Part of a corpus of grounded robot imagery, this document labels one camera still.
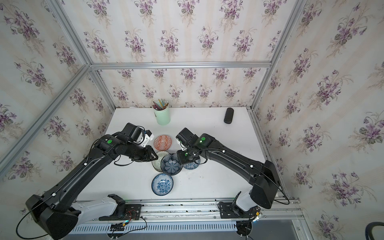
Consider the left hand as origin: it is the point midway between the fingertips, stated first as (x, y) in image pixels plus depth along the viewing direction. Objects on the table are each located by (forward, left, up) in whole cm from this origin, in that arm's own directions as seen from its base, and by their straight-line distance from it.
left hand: (158, 159), depth 70 cm
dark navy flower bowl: (+1, -5, -7) cm, 9 cm away
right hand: (+1, -11, -4) cm, 12 cm away
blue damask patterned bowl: (+5, -17, -19) cm, 26 cm away
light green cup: (+39, +4, -13) cm, 42 cm away
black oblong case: (+46, -46, -19) cm, 68 cm away
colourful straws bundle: (+45, +5, -7) cm, 46 cm away
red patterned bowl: (+21, +3, -19) cm, 29 cm away
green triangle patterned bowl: (+4, +4, -14) cm, 16 cm away
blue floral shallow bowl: (-5, 0, -20) cm, 20 cm away
